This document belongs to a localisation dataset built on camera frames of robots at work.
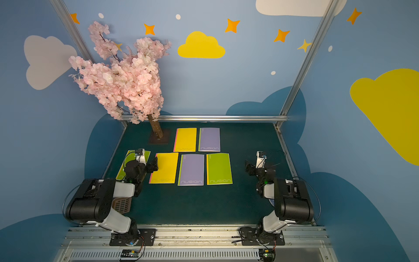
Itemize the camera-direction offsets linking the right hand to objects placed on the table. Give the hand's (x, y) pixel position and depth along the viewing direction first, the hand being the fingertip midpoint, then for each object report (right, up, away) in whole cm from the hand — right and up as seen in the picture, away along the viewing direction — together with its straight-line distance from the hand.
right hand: (255, 158), depth 95 cm
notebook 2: (-53, -9, +1) cm, 54 cm away
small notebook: (-22, -7, +2) cm, 23 cm away
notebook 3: (-38, -7, +3) cm, 39 cm away
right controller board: (0, -41, -22) cm, 47 cm away
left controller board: (-63, -40, -23) cm, 78 cm away
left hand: (-63, +2, -1) cm, 63 cm away
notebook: (-28, +11, +18) cm, 35 cm away
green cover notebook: (-79, +1, +8) cm, 79 cm away
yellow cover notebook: (-44, +11, +18) cm, 49 cm away
